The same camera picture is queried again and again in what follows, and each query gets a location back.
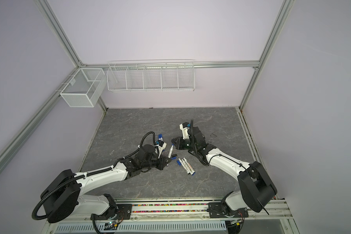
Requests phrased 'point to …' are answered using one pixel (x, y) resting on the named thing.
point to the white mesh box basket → (82, 88)
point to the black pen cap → (174, 155)
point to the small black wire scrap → (213, 134)
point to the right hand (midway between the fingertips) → (172, 141)
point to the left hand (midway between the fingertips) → (170, 161)
